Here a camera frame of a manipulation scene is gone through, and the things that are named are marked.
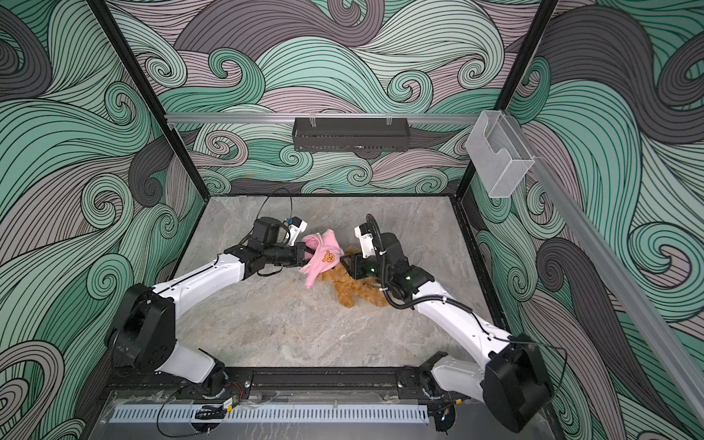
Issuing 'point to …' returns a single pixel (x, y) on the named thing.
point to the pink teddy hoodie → (327, 250)
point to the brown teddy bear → (353, 292)
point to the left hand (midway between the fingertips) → (321, 255)
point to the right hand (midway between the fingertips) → (345, 259)
